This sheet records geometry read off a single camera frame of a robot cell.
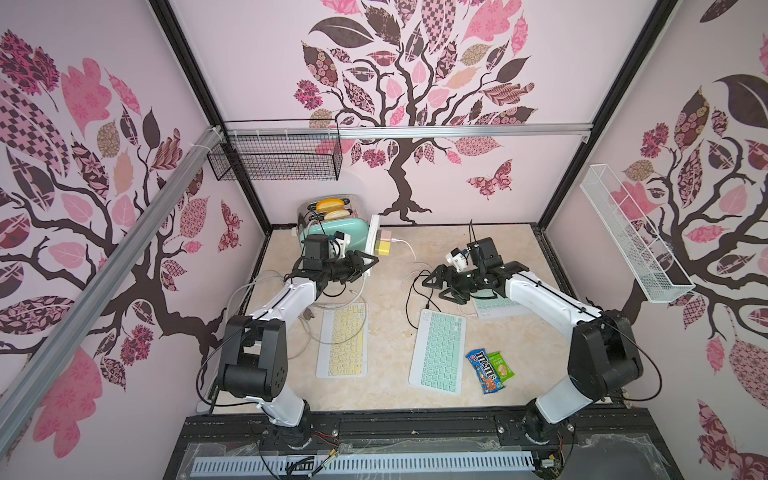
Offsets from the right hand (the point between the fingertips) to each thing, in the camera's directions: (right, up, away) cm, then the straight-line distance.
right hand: (430, 292), depth 83 cm
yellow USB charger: (-14, +13, +4) cm, 19 cm away
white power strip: (-17, +16, +5) cm, 24 cm away
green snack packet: (+20, -21, 0) cm, 29 cm away
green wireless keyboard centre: (+2, -20, +2) cm, 21 cm away
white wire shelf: (+56, +8, -9) cm, 57 cm away
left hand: (-16, +7, +3) cm, 18 cm away
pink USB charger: (-13, +17, +6) cm, 22 cm away
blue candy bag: (+15, -22, -2) cm, 27 cm away
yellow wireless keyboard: (-23, -20, +3) cm, 31 cm away
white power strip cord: (-66, 0, +25) cm, 70 cm away
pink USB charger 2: (-38, -8, +9) cm, 40 cm away
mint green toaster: (-32, +25, +15) cm, 43 cm away
